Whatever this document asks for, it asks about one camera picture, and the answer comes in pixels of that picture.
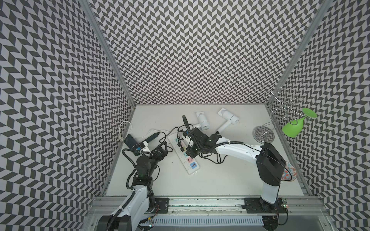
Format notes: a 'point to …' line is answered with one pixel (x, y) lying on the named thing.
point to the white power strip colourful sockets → (191, 165)
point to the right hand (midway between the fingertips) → (189, 153)
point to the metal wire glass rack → (281, 109)
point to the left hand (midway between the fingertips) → (162, 145)
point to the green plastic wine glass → (294, 128)
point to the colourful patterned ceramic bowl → (286, 175)
